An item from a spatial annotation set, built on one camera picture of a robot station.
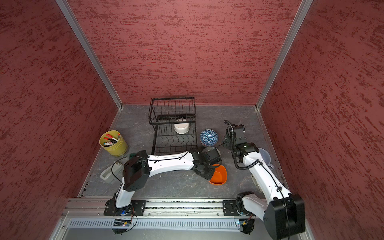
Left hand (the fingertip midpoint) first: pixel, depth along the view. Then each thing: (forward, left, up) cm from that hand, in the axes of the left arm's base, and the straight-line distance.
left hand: (207, 177), depth 80 cm
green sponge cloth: (+15, +48, -5) cm, 51 cm away
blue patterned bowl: (+26, -2, 0) cm, 26 cm away
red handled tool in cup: (+20, +58, +6) cm, 61 cm away
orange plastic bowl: (+3, -8, -4) cm, 9 cm away
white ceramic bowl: (+31, +16, +3) cm, 35 cm away
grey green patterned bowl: (+4, -1, +23) cm, 23 cm away
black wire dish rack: (+37, +21, +4) cm, 43 cm away
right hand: (+16, -12, +9) cm, 22 cm away
